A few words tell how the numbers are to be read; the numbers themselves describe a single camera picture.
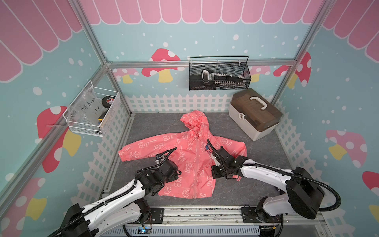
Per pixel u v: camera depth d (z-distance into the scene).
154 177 0.58
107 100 0.80
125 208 0.59
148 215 0.67
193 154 0.97
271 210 0.62
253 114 0.94
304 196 0.43
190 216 0.76
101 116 0.66
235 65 0.92
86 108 0.67
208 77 0.89
